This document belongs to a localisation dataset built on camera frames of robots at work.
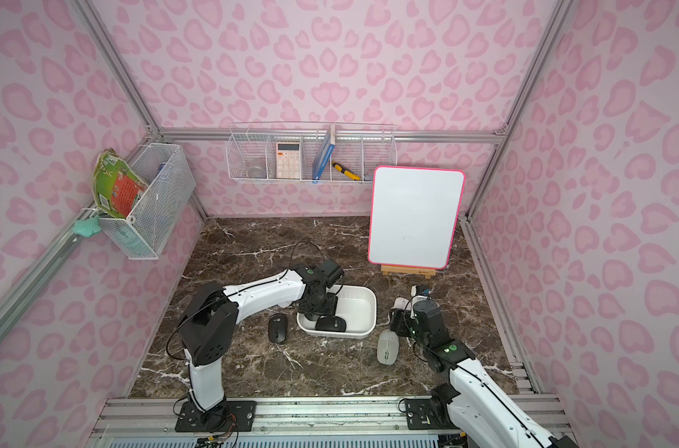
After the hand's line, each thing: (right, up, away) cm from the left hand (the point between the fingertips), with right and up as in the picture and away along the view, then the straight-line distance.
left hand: (326, 305), depth 91 cm
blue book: (-1, +48, -2) cm, 48 cm away
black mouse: (-15, -6, -3) cm, 16 cm away
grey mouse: (+19, -10, -9) cm, 23 cm away
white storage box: (+10, 0, +3) cm, 10 cm away
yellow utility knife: (+5, +46, +7) cm, 47 cm away
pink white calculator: (-13, +49, +4) cm, 51 cm away
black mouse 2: (+2, -4, -4) cm, 6 cm away
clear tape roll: (-25, +45, +6) cm, 52 cm away
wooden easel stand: (+21, +10, +10) cm, 25 cm away
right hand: (+22, 0, -6) cm, 23 cm away
